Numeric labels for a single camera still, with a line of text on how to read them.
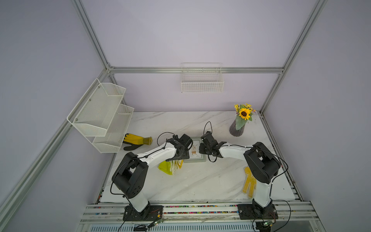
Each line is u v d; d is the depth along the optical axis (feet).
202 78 3.11
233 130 3.39
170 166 2.78
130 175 1.50
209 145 2.50
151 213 2.40
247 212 2.40
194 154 3.12
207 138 2.52
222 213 2.45
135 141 3.27
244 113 2.82
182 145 2.17
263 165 1.65
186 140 2.38
